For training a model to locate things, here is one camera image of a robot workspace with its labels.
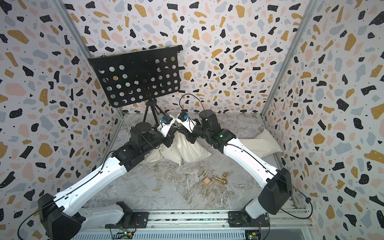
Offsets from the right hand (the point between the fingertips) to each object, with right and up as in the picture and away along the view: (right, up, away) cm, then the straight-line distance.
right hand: (180, 128), depth 72 cm
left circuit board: (-27, -51, 0) cm, 58 cm away
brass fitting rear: (+22, -31, +15) cm, 41 cm away
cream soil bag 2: (+4, -13, +9) cm, 16 cm away
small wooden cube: (+13, -30, +14) cm, 36 cm away
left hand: (-1, +1, -2) cm, 3 cm away
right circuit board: (+35, -51, 0) cm, 62 cm away
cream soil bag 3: (+52, -12, +30) cm, 61 cm away
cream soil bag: (-8, -16, +19) cm, 26 cm away
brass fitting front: (+24, -28, +16) cm, 40 cm away
